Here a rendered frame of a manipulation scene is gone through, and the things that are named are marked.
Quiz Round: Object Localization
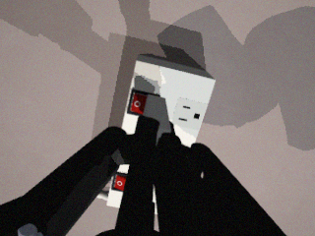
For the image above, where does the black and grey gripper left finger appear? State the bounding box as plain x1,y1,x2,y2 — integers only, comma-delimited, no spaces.
0,94,159,236

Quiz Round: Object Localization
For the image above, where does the white power strip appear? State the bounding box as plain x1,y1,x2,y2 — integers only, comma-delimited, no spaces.
97,54,216,207

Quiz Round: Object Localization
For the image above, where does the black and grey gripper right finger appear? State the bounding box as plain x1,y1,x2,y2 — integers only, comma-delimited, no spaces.
154,96,286,236

